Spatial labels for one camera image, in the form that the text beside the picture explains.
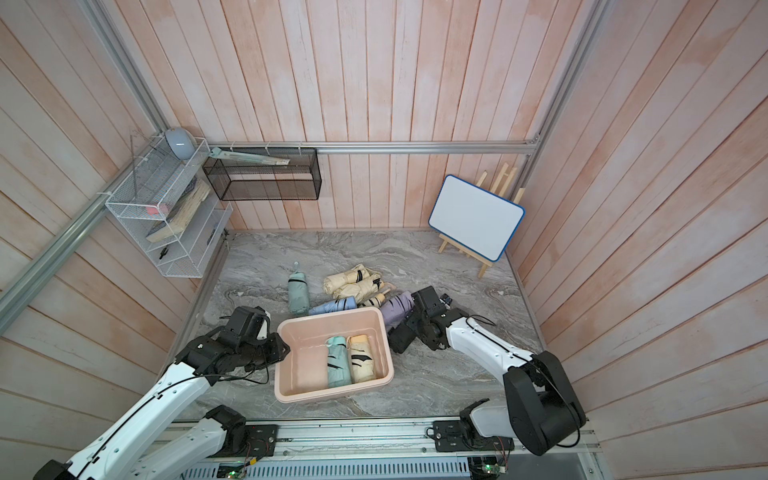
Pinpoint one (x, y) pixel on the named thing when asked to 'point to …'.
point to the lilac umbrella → (394, 310)
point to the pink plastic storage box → (302, 376)
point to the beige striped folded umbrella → (376, 301)
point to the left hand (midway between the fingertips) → (285, 355)
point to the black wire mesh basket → (241, 180)
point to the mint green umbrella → (297, 292)
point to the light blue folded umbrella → (335, 305)
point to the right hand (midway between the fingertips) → (412, 323)
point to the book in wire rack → (181, 214)
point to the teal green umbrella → (338, 362)
